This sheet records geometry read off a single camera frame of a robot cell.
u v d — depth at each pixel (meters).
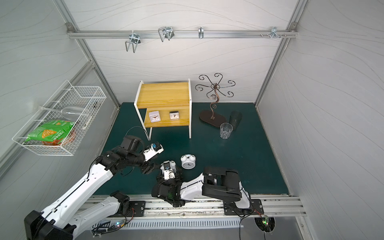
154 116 0.88
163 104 0.75
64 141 0.55
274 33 0.77
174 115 0.88
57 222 0.38
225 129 1.02
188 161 0.82
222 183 0.49
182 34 0.80
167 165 0.70
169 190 0.63
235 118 0.96
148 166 0.65
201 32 0.73
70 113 0.65
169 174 0.71
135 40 0.78
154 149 0.65
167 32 0.77
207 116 1.11
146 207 0.75
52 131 0.55
